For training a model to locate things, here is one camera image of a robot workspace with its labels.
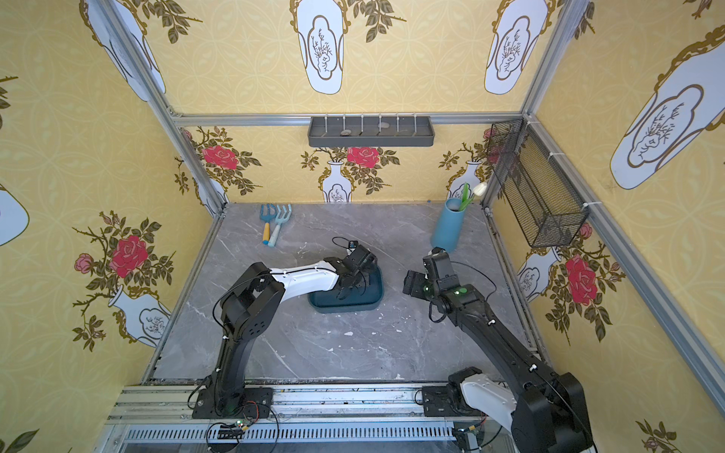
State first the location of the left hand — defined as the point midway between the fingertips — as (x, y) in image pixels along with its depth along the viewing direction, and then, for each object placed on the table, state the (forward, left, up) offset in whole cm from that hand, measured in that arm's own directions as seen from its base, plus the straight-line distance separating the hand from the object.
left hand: (361, 276), depth 98 cm
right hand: (-9, -14, +11) cm, 20 cm away
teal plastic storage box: (-9, -3, +4) cm, 11 cm away
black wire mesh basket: (+1, -49, +33) cm, 59 cm away
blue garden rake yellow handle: (+33, +40, -3) cm, 52 cm away
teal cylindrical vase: (+12, -31, +8) cm, 34 cm away
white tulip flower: (+11, -35, +30) cm, 47 cm away
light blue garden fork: (+29, +33, -2) cm, 44 cm away
